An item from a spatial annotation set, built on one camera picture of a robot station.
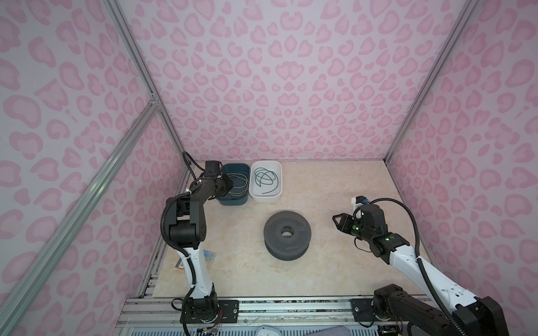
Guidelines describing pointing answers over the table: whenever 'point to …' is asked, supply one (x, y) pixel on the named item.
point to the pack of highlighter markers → (209, 256)
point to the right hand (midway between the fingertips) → (336, 217)
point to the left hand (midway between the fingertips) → (233, 180)
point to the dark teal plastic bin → (239, 173)
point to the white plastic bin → (265, 180)
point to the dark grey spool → (281, 247)
